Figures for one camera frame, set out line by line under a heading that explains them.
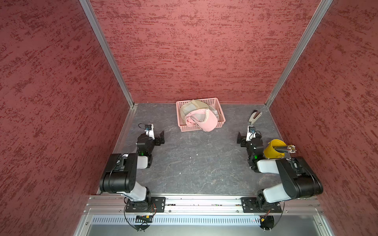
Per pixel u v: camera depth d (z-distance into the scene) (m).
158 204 0.74
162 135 0.85
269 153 0.85
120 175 0.45
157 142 0.84
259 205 0.67
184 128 0.99
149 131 0.81
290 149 0.76
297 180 0.45
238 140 0.85
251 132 0.77
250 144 0.72
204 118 1.02
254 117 1.10
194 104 1.10
